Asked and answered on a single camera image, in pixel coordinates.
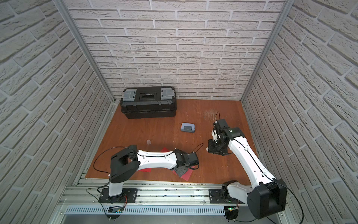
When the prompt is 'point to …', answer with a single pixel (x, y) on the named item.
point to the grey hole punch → (188, 127)
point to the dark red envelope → (187, 175)
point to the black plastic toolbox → (149, 102)
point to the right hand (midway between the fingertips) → (213, 150)
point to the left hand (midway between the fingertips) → (181, 167)
